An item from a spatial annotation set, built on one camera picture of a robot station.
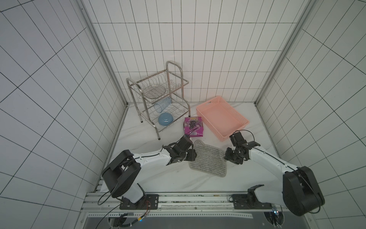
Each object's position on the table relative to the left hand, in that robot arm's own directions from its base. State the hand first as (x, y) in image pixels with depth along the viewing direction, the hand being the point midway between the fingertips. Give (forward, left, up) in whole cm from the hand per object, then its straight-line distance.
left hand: (190, 157), depth 86 cm
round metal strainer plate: (+34, +24, +23) cm, 47 cm away
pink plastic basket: (+27, -23, +3) cm, 36 cm away
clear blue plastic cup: (+43, +23, +1) cm, 49 cm away
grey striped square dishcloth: (0, -12, -3) cm, 12 cm away
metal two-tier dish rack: (+23, +17, +29) cm, 40 cm away
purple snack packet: (+22, -3, +2) cm, 22 cm away
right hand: (+1, -20, -1) cm, 20 cm away
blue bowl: (+25, +17, +5) cm, 31 cm away
